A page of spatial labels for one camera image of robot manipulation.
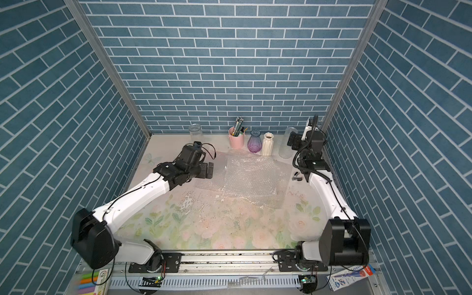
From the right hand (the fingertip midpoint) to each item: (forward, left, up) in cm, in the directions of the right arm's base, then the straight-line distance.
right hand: (305, 133), depth 82 cm
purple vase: (+11, +23, -19) cm, 32 cm away
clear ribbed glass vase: (+10, +56, -14) cm, 58 cm away
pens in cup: (+18, +33, -17) cm, 41 cm away
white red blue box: (-50, -15, -28) cm, 59 cm away
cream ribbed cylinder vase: (+6, +15, -15) cm, 22 cm away
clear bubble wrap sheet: (-9, +20, -26) cm, 34 cm away
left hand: (-15, +42, -11) cm, 46 cm away
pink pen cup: (+14, +33, -23) cm, 43 cm away
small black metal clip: (-6, -1, -28) cm, 29 cm away
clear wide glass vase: (+9, +4, -23) cm, 26 cm away
